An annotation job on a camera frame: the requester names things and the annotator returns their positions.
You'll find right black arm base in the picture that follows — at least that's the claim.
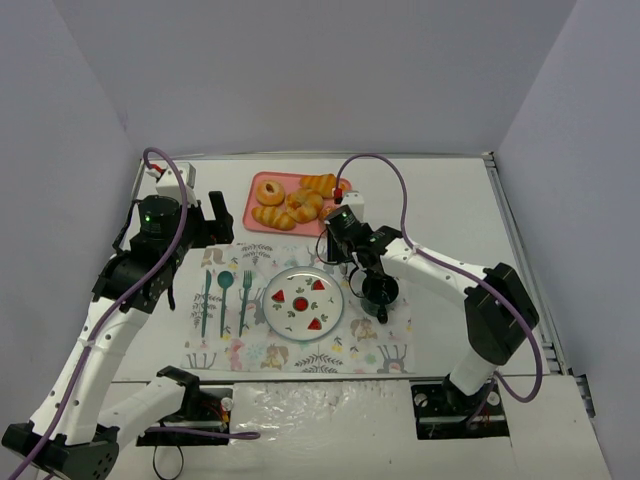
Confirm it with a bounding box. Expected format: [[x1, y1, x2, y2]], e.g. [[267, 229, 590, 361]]
[[411, 382, 510, 441]]

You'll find teal plastic knife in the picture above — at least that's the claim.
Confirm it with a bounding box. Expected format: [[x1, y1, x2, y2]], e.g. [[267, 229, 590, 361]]
[[200, 270, 212, 342]]

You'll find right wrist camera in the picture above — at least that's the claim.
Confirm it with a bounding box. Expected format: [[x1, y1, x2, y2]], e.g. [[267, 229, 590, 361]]
[[334, 189, 365, 221]]

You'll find aluminium side rail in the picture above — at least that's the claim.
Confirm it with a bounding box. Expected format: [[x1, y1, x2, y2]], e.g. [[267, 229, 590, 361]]
[[481, 152, 596, 422]]

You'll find sugared ring donut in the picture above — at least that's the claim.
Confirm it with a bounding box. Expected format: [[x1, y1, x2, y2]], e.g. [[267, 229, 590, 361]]
[[255, 179, 286, 206]]

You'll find white watermelon pattern plate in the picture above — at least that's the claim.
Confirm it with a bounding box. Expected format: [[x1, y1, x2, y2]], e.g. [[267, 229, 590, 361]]
[[262, 267, 345, 342]]

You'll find striped bread roll lower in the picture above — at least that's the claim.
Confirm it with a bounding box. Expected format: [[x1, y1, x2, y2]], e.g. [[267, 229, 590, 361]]
[[251, 206, 296, 231]]

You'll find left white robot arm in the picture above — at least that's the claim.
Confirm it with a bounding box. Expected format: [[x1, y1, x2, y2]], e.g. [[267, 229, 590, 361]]
[[1, 191, 234, 479]]

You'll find twisted ring pastry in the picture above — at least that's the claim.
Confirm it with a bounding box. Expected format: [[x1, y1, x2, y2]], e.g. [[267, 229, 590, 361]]
[[285, 188, 324, 224]]

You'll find teal plastic spoon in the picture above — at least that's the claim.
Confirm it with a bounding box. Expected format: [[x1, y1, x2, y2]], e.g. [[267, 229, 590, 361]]
[[217, 271, 234, 337]]

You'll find pink plastic tray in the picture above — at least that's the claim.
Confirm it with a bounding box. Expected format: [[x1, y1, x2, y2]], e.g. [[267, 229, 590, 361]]
[[243, 172, 333, 237]]

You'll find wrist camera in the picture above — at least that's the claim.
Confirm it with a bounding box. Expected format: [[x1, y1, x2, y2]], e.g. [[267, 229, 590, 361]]
[[156, 162, 197, 206], [334, 189, 365, 221]]

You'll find teal plastic fork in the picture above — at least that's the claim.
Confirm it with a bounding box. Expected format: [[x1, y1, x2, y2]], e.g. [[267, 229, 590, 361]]
[[238, 270, 253, 338]]

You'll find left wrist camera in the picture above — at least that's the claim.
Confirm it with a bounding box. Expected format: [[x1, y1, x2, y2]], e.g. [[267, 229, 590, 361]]
[[156, 162, 197, 206]]

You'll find dark green mug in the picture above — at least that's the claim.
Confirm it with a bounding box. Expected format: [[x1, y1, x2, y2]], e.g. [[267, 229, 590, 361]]
[[360, 272, 399, 325]]

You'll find small glazed oval bun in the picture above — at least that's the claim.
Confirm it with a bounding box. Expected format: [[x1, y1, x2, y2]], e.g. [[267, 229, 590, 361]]
[[318, 205, 336, 223]]

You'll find patterned paper placemat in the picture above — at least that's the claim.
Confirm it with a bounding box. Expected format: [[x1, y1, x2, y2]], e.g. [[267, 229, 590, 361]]
[[181, 243, 414, 374]]

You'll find striped bread roll upper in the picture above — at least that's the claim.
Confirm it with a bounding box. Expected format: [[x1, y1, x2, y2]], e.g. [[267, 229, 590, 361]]
[[299, 173, 347, 199]]

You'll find striped bread roll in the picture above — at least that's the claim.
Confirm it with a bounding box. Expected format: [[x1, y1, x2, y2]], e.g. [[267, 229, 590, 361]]
[[251, 206, 296, 231], [299, 173, 347, 199]]

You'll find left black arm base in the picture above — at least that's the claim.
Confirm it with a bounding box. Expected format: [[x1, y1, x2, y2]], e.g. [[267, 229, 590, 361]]
[[134, 386, 233, 447]]

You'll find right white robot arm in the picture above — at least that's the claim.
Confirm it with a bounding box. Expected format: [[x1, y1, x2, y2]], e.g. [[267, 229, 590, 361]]
[[325, 205, 543, 409]]

